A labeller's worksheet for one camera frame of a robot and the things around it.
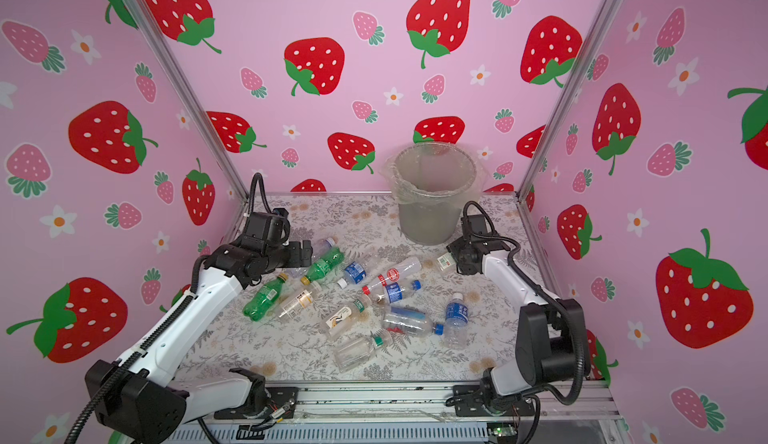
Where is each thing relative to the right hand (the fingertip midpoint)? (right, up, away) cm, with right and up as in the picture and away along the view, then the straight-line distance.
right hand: (453, 249), depth 91 cm
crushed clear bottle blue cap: (-14, -21, -3) cm, 25 cm away
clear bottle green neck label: (-29, -28, -9) cm, 42 cm away
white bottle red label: (-3, -3, -5) cm, 6 cm away
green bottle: (-58, -15, -3) cm, 60 cm away
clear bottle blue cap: (-18, -13, -2) cm, 22 cm away
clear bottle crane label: (-34, -20, -9) cm, 40 cm away
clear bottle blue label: (-31, -8, +2) cm, 32 cm away
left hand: (-45, +1, -11) cm, 46 cm away
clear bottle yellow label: (-46, -15, -3) cm, 49 cm away
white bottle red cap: (-19, -9, +2) cm, 21 cm away
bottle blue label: (0, -21, -7) cm, 22 cm away
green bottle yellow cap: (-40, -5, +9) cm, 41 cm away
